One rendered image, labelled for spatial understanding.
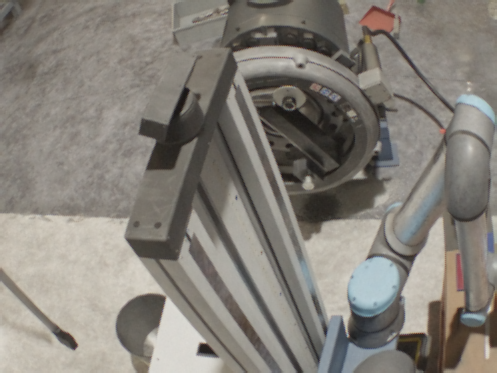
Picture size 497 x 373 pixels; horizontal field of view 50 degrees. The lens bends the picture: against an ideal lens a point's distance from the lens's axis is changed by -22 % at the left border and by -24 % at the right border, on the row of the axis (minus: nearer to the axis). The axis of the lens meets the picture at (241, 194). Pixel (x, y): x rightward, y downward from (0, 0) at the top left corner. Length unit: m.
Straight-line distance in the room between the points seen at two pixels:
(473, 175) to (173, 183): 0.60
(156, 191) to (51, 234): 2.71
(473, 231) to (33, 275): 2.64
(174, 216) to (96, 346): 2.22
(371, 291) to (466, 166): 0.57
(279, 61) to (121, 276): 1.38
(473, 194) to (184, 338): 0.99
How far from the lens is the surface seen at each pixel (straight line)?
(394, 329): 1.78
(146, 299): 2.54
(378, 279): 1.62
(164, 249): 0.78
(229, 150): 1.04
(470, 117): 1.22
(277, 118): 2.35
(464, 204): 1.18
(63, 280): 3.26
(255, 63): 2.22
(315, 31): 2.55
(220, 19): 4.02
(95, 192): 3.49
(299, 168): 2.50
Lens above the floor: 2.36
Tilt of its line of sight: 49 degrees down
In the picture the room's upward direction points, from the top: 24 degrees counter-clockwise
